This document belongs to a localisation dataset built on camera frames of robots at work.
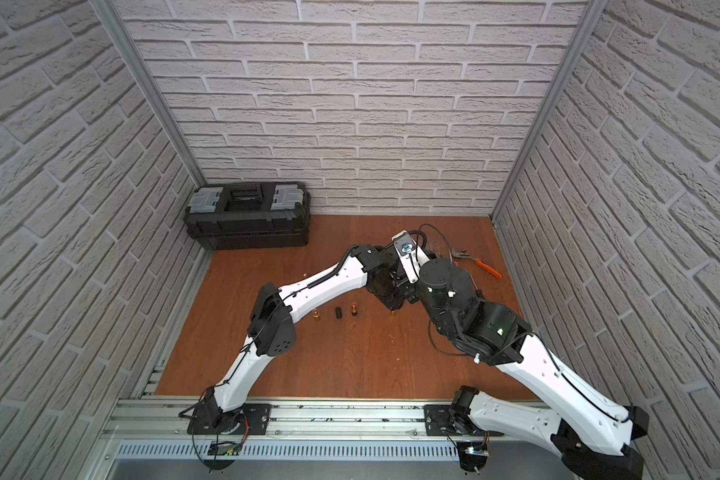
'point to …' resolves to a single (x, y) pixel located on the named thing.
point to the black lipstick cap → (338, 312)
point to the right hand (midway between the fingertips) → (417, 253)
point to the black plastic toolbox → (252, 214)
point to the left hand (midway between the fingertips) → (402, 299)
